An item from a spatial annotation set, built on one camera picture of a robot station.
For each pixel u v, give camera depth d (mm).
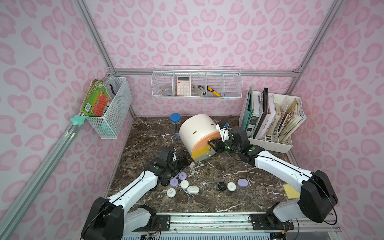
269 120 879
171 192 818
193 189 819
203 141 768
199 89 975
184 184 839
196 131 800
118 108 881
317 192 412
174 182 846
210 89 980
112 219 398
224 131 729
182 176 866
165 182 858
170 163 666
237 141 637
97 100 730
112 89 879
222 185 836
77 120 618
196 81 1012
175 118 927
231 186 830
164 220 736
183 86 951
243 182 840
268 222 669
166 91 957
